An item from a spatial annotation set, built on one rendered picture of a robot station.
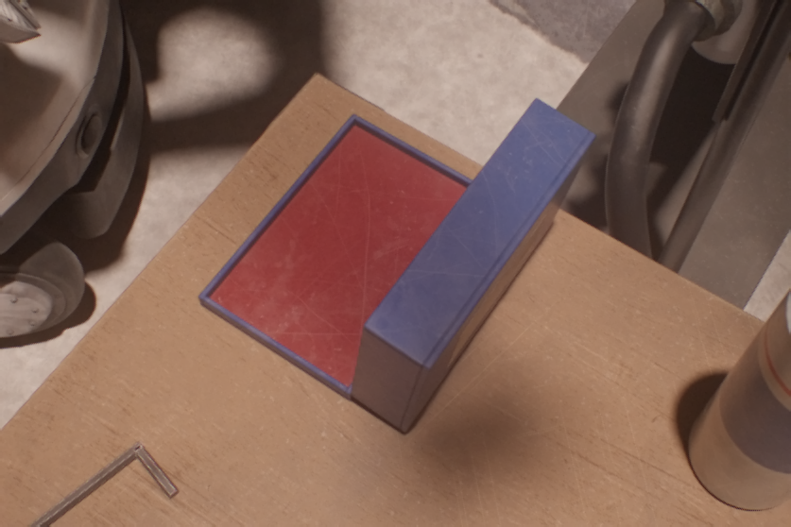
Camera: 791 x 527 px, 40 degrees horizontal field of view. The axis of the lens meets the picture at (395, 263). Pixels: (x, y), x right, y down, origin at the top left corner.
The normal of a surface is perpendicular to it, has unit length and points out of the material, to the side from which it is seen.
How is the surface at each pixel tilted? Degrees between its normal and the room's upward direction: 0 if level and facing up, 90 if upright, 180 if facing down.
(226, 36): 0
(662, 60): 28
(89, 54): 89
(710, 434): 90
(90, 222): 90
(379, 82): 0
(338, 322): 0
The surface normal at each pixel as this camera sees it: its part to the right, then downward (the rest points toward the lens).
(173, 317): 0.00, -0.47
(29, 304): 0.17, 0.87
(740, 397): -0.99, 0.13
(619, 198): -0.55, 0.36
